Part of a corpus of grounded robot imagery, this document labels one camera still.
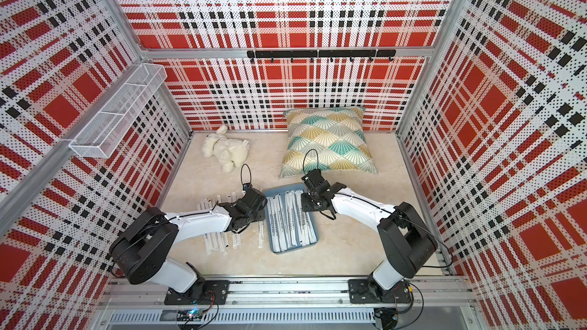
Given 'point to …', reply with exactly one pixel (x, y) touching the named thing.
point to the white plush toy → (231, 153)
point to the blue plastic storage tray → (274, 189)
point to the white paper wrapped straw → (203, 205)
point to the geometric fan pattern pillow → (329, 139)
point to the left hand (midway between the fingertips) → (261, 209)
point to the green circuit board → (191, 315)
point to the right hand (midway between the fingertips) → (310, 202)
